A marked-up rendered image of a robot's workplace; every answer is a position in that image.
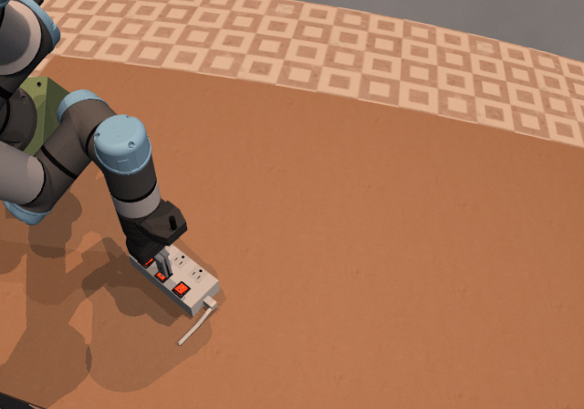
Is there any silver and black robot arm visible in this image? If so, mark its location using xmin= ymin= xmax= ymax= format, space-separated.
xmin=0 ymin=0 xmax=157 ymax=225

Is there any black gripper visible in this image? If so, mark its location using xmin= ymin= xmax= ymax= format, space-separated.
xmin=111 ymin=180 xmax=188 ymax=278

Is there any white power strip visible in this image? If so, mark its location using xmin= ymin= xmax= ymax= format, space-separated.
xmin=128 ymin=244 xmax=220 ymax=345

